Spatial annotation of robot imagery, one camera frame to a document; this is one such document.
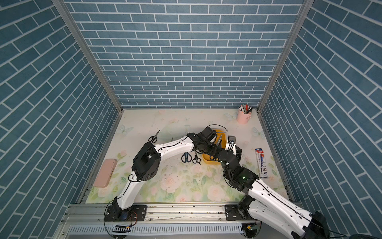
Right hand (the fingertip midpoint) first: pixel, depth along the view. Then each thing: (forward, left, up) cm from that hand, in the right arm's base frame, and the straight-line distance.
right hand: (227, 146), depth 78 cm
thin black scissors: (+1, +17, -19) cm, 25 cm away
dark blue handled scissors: (+1, +24, -18) cm, 30 cm away
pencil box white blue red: (-4, -23, -18) cm, 30 cm away
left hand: (+3, +3, -13) cm, 14 cm away
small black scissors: (+13, +48, -18) cm, 53 cm away
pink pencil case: (-14, +69, -17) cm, 72 cm away
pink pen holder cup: (+34, -15, -10) cm, 39 cm away
